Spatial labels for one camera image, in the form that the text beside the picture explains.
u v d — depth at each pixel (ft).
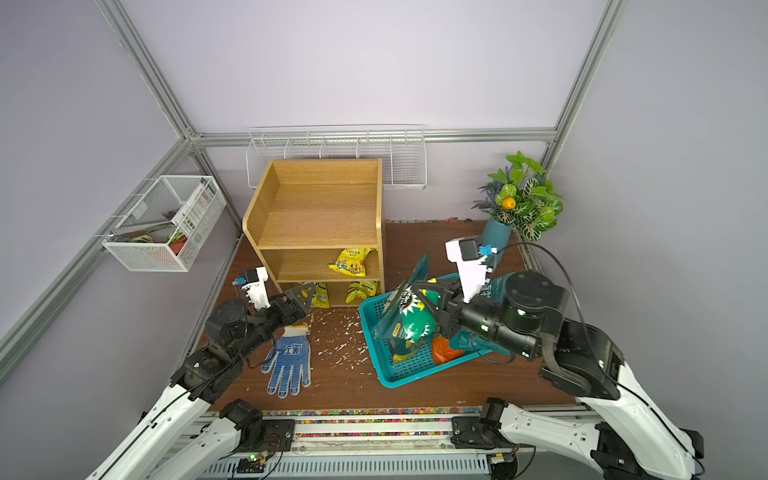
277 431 2.44
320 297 3.10
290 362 2.78
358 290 3.12
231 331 1.68
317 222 2.55
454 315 1.34
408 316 1.56
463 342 2.37
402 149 3.20
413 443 2.42
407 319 1.55
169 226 2.47
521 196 2.65
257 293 2.03
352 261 2.76
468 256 1.36
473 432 2.42
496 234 3.03
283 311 2.00
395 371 2.77
